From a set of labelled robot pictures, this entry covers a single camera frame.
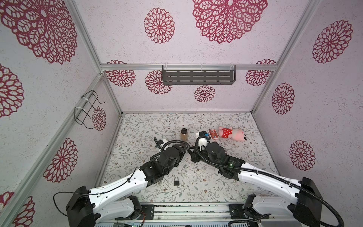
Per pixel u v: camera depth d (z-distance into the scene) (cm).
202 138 65
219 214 74
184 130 97
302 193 42
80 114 73
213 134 106
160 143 70
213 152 54
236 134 99
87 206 40
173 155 53
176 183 83
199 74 96
